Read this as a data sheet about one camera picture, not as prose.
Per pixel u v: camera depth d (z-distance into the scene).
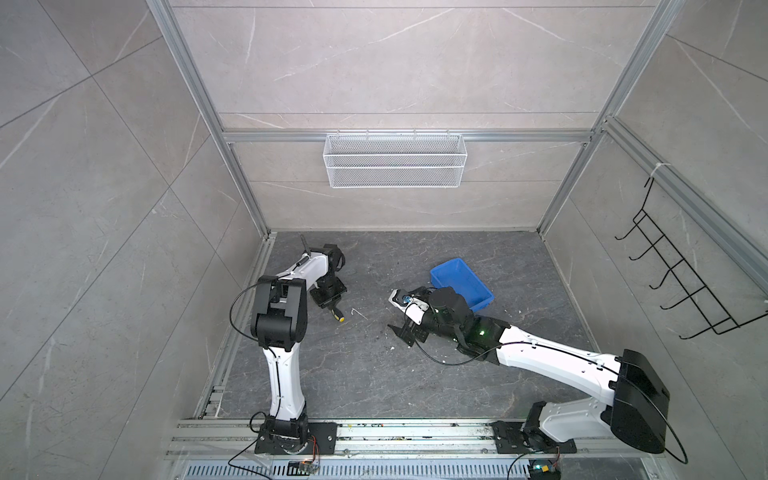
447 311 0.56
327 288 0.86
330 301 0.89
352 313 0.98
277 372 0.58
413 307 0.64
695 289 0.63
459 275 1.05
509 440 0.73
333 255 0.77
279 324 0.56
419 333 0.67
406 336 0.67
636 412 0.39
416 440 0.74
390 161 1.01
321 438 0.74
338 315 0.94
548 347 0.49
